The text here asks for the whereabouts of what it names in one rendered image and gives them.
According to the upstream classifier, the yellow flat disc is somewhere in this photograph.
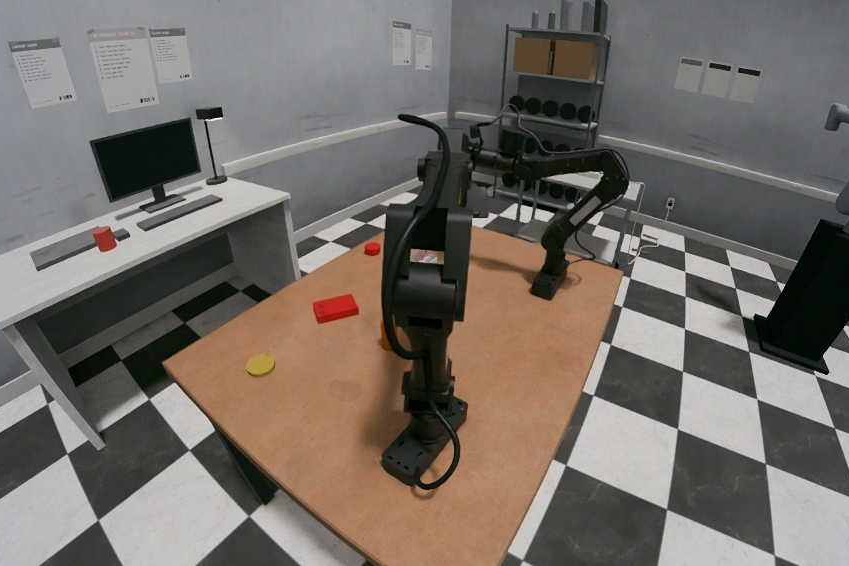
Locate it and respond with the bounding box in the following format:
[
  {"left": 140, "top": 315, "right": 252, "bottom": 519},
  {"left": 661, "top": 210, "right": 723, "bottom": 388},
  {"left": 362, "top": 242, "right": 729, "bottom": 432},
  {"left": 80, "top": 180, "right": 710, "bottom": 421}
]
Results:
[{"left": 246, "top": 354, "right": 275, "bottom": 378}]

